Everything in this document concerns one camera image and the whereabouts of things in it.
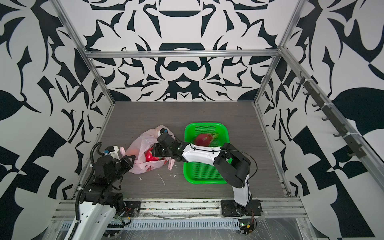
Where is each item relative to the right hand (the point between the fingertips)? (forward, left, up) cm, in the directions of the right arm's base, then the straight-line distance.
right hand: (150, 150), depth 81 cm
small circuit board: (-33, -47, -14) cm, 59 cm away
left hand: (-3, +7, +2) cm, 8 cm away
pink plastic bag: (+5, +10, -5) cm, 12 cm away
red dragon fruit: (+9, -30, -4) cm, 32 cm away
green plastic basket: (-9, -28, -12) cm, 31 cm away
